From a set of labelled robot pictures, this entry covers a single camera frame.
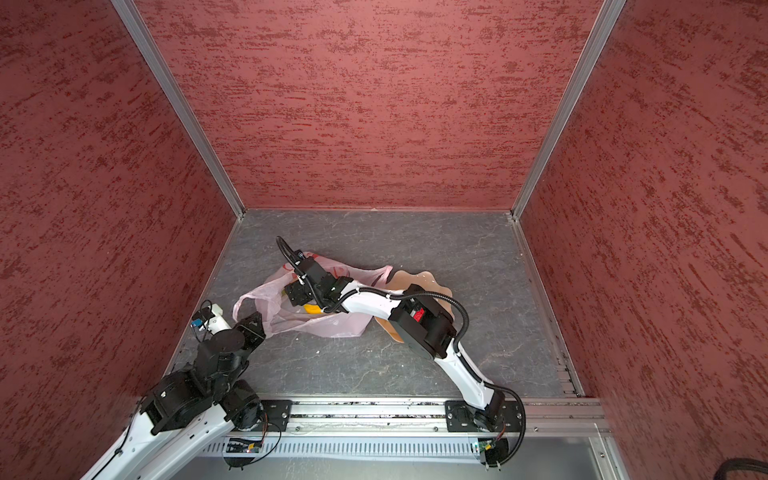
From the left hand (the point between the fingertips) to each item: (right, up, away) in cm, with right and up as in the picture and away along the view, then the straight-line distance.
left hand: (264, 320), depth 74 cm
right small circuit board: (+56, -30, -2) cm, 64 cm away
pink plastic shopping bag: (0, +2, +2) cm, 3 cm away
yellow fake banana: (+7, -2, +18) cm, 20 cm away
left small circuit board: (-6, -31, -1) cm, 32 cm away
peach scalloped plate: (+35, +7, +23) cm, 42 cm away
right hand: (+3, +5, +16) cm, 17 cm away
